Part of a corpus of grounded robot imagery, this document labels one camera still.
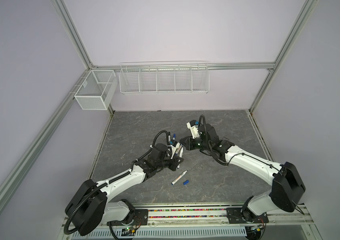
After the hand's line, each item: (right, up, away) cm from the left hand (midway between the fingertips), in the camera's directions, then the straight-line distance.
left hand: (182, 161), depth 80 cm
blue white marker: (-2, +8, -6) cm, 10 cm away
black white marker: (-8, +11, +22) cm, 25 cm away
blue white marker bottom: (-4, +12, +26) cm, 29 cm away
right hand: (-1, +11, -1) cm, 11 cm away
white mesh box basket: (-57, +42, +19) cm, 73 cm away
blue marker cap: (+3, -13, +4) cm, 14 cm away
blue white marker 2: (-2, -12, +6) cm, 13 cm away
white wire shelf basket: (-11, +51, +18) cm, 56 cm away
